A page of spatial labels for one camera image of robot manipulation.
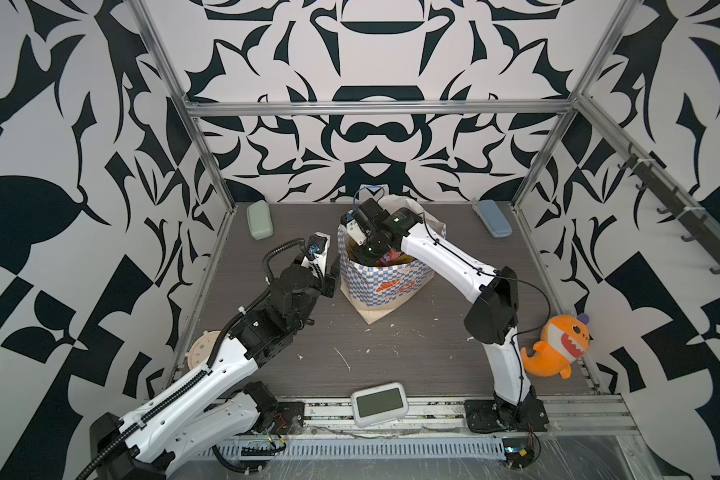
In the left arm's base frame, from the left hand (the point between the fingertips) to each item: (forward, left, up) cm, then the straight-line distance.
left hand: (327, 248), depth 69 cm
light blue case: (+32, -58, -27) cm, 72 cm away
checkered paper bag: (-4, -12, -14) cm, 19 cm away
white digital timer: (-28, -11, -27) cm, 40 cm away
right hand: (+8, -8, -14) cm, 18 cm away
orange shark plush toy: (-15, -61, -23) cm, 66 cm away
